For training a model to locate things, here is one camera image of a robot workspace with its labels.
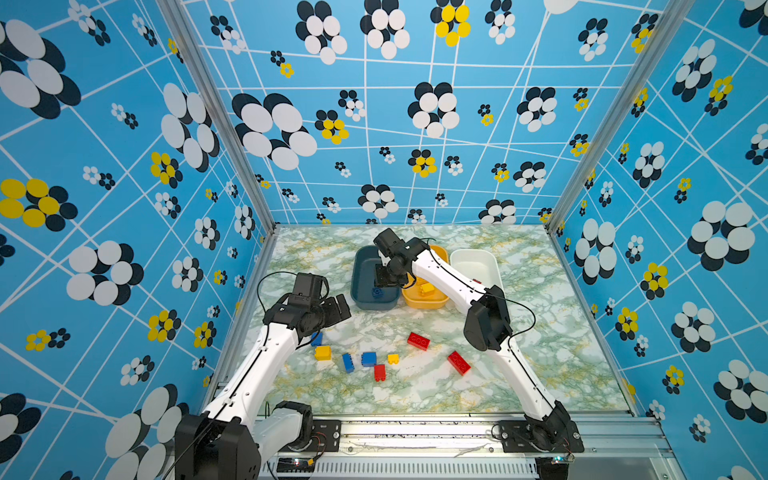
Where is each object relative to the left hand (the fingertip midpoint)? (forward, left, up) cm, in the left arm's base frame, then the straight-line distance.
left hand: (338, 311), depth 83 cm
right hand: (+13, -11, -6) cm, 19 cm away
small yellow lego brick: (-9, -16, -11) cm, 21 cm away
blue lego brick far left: (-3, +7, -11) cm, 14 cm away
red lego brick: (+17, -44, -10) cm, 48 cm away
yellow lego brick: (-3, -23, +16) cm, 28 cm away
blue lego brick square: (-9, -8, -14) cm, 18 cm away
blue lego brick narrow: (-11, -3, -11) cm, 16 cm away
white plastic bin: (+25, -48, -12) cm, 55 cm away
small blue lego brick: (+12, -10, -11) cm, 19 cm away
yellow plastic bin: (+12, -22, -10) cm, 27 cm away
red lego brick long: (-11, -35, -11) cm, 38 cm away
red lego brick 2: (-4, -23, -10) cm, 26 cm away
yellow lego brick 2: (-8, +5, -11) cm, 15 cm away
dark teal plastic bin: (+13, -6, -11) cm, 18 cm away
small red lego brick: (-13, -12, -12) cm, 21 cm away
